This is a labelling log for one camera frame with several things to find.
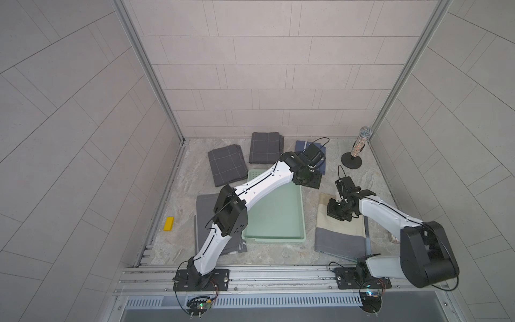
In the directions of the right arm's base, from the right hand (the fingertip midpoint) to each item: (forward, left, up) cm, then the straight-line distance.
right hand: (326, 211), depth 88 cm
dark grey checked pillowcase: (+27, +46, +4) cm, 53 cm away
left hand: (+6, +4, +14) cm, 16 cm away
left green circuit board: (-31, +51, +4) cm, 59 cm away
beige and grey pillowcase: (-12, -4, 0) cm, 13 cm away
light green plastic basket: (-2, +22, +2) cm, 22 cm away
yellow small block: (-3, +68, +4) cm, 68 cm away
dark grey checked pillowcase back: (+37, +25, +5) cm, 45 cm away
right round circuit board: (-33, -8, -3) cm, 34 cm away
